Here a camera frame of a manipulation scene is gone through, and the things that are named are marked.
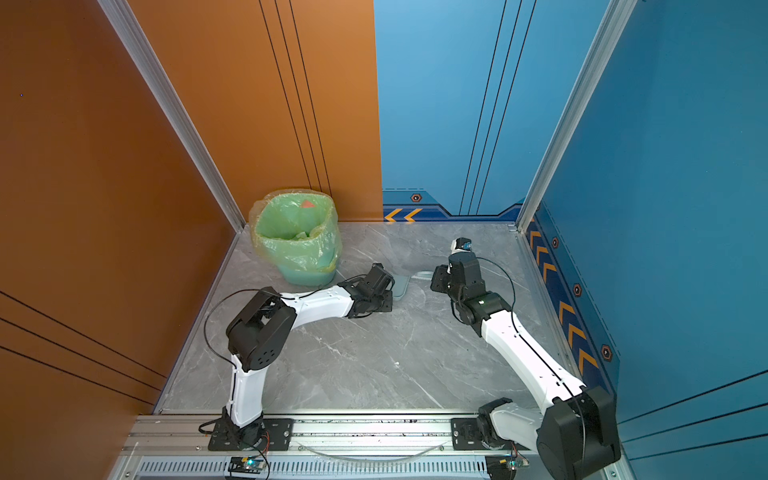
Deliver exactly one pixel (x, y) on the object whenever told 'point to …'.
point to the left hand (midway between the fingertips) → (391, 298)
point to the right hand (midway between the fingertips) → (435, 269)
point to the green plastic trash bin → (297, 232)
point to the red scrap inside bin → (307, 204)
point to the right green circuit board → (503, 467)
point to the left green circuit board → (248, 464)
